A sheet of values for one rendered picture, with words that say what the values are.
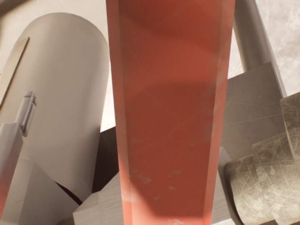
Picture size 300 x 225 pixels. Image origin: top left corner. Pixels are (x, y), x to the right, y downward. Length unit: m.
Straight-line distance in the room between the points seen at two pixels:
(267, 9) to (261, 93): 0.36
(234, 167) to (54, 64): 0.16
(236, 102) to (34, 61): 0.13
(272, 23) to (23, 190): 0.50
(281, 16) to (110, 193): 0.49
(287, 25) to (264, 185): 0.50
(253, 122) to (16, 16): 0.44
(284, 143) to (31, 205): 0.11
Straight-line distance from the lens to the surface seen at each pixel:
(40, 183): 0.22
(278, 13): 0.64
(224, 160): 0.19
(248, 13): 0.38
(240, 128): 0.27
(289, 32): 0.66
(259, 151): 0.17
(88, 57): 0.32
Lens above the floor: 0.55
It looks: 49 degrees down
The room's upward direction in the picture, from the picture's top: 178 degrees counter-clockwise
